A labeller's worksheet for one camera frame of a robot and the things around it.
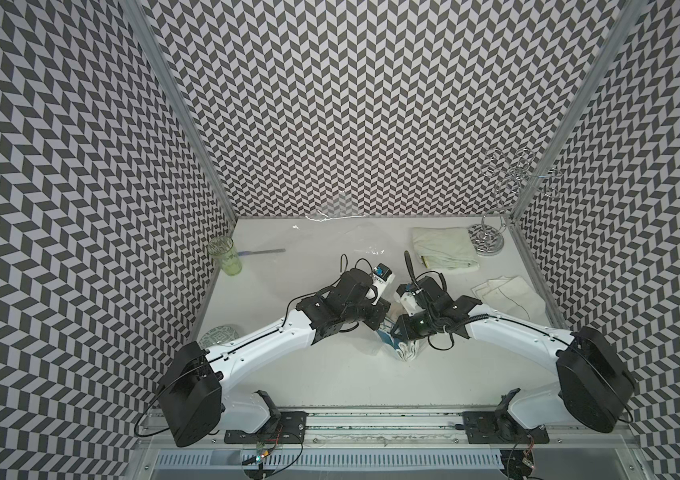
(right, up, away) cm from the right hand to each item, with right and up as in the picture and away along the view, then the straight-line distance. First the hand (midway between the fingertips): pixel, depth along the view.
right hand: (396, 338), depth 82 cm
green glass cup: (-60, +24, +27) cm, 69 cm away
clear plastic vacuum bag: (-24, +26, +26) cm, 44 cm away
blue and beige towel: (+2, -1, -5) cm, 5 cm away
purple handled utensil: (-43, +24, +17) cm, 52 cm away
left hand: (-3, +10, -5) cm, 11 cm away
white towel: (+39, +9, +14) cm, 43 cm away
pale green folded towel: (+21, +24, +21) cm, 39 cm away
